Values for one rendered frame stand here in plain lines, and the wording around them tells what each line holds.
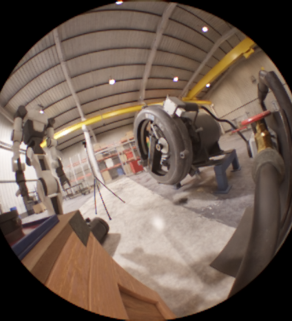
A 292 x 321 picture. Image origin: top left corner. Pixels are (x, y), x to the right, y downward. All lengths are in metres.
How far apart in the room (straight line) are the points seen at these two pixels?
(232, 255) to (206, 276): 0.14
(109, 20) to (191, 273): 8.53
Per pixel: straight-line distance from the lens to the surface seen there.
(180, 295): 0.52
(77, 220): 0.18
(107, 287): 0.17
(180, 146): 0.62
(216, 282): 0.52
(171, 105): 0.64
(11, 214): 0.16
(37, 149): 1.04
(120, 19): 8.17
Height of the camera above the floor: 0.50
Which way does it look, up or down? 1 degrees up
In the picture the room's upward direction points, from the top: 22 degrees counter-clockwise
